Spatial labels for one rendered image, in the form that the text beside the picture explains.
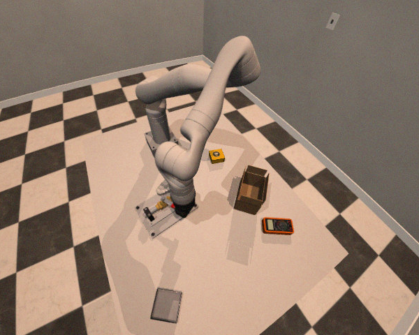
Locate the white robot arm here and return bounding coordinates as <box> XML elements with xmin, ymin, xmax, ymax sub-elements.
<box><xmin>135</xmin><ymin>36</ymin><xmax>260</xmax><ymax>197</ymax></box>

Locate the orange digital multimeter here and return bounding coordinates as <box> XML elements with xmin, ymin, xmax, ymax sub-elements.
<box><xmin>262</xmin><ymin>217</ymin><xmax>294</xmax><ymax>235</ymax></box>

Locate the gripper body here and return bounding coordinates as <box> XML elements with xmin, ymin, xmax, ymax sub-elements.
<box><xmin>156</xmin><ymin>180</ymin><xmax>196</xmax><ymax>218</ymax></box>

